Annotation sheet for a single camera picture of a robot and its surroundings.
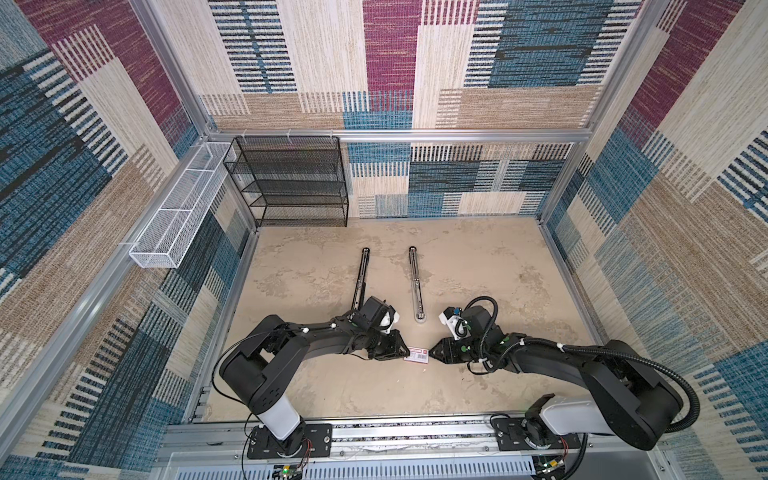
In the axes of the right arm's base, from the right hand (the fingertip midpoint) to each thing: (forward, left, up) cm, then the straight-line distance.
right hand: (435, 358), depth 85 cm
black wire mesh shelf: (+61, +47, +16) cm, 78 cm away
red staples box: (+1, +5, 0) cm, 5 cm away
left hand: (+2, +7, +1) cm, 8 cm away
